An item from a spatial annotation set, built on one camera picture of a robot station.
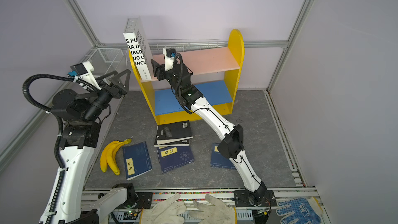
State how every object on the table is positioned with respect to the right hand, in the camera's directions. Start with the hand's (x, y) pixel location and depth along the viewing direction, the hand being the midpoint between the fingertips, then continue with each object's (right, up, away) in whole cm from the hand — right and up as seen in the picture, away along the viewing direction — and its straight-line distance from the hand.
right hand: (158, 60), depth 69 cm
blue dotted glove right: (+69, -69, +1) cm, 97 cm away
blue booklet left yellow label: (-17, -52, +17) cm, 57 cm away
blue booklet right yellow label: (+29, -52, +19) cm, 63 cm away
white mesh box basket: (-44, +9, +32) cm, 55 cm away
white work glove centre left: (+4, -70, +1) cm, 70 cm away
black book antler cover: (+6, -43, +20) cm, 48 cm away
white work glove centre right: (+28, -70, +1) cm, 76 cm away
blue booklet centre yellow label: (+3, -50, +17) cm, 53 cm away
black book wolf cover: (+2, -37, +25) cm, 45 cm away
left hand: (-8, -9, -14) cm, 19 cm away
